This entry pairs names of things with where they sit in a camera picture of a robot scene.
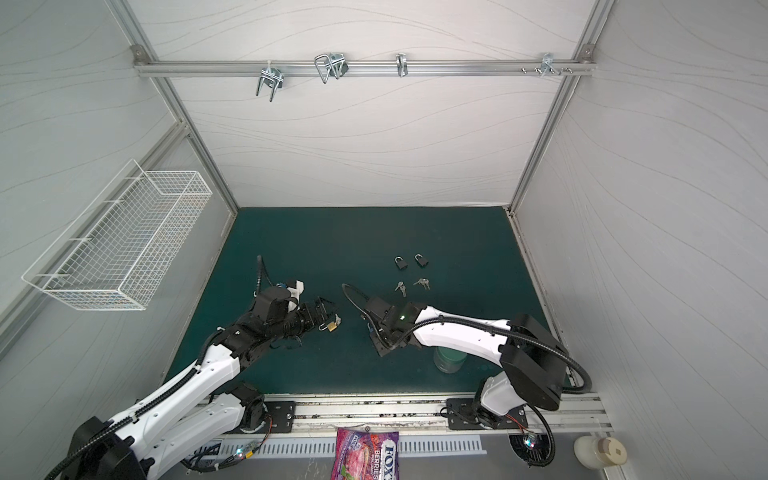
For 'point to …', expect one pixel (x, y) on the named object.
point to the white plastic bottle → (595, 452)
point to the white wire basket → (119, 250)
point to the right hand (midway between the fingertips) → (386, 331)
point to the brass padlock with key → (331, 326)
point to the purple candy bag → (361, 455)
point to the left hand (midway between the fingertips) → (335, 308)
